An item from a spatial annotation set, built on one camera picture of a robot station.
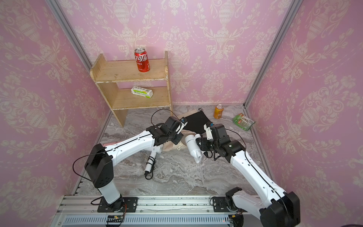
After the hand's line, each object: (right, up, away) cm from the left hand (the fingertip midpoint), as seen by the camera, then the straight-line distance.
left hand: (180, 134), depth 86 cm
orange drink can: (+28, +14, +20) cm, 37 cm away
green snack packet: (+48, +7, +22) cm, 53 cm away
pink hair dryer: (-51, -8, +14) cm, 54 cm away
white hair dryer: (-17, -17, -2) cm, 24 cm away
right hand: (+12, -3, -7) cm, 15 cm away
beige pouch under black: (+5, +13, +27) cm, 31 cm away
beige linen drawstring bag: (-6, -7, +2) cm, 10 cm away
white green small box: (-26, +28, +9) cm, 39 cm away
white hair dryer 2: (+8, -7, -8) cm, 13 cm away
